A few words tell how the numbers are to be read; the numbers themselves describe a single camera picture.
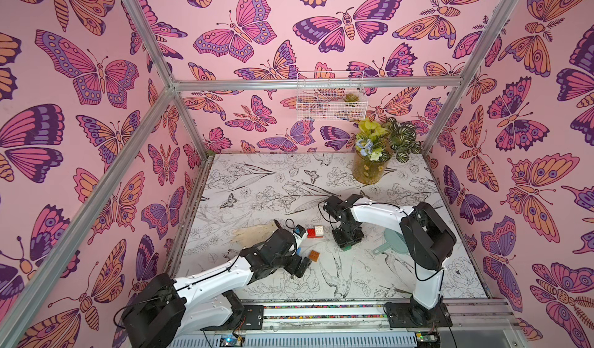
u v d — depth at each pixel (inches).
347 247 34.6
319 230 35.2
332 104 41.7
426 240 19.6
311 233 35.6
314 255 33.8
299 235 29.0
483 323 28.3
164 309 15.9
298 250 34.4
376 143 38.0
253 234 36.3
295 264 28.7
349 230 30.1
